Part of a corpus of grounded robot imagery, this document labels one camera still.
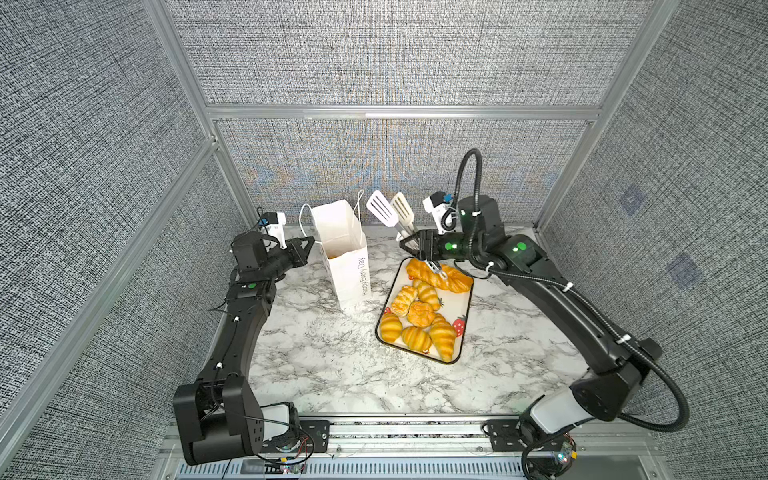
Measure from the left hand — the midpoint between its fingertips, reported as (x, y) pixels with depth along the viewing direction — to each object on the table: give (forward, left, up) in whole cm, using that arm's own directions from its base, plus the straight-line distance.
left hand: (314, 239), depth 79 cm
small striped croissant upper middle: (-4, -33, -25) cm, 42 cm away
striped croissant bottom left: (-14, -20, -25) cm, 35 cm away
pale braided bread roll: (-6, -24, -24) cm, 34 cm away
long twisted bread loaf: (0, -42, -22) cm, 48 cm away
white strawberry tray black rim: (-7, -42, -27) cm, 50 cm away
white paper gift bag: (+7, -6, -4) cm, 10 cm away
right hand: (-8, -23, +7) cm, 26 cm away
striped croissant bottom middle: (-19, -27, -23) cm, 40 cm away
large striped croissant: (-18, -35, -23) cm, 46 cm away
